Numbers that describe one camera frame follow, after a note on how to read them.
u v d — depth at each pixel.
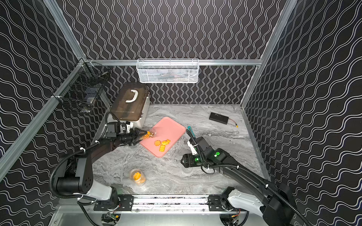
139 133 0.82
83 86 0.95
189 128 1.06
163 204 0.75
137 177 0.76
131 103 0.95
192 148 0.63
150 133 0.92
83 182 0.44
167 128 1.06
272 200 0.39
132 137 0.79
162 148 0.94
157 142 0.97
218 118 1.10
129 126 0.85
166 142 0.97
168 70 1.26
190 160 0.67
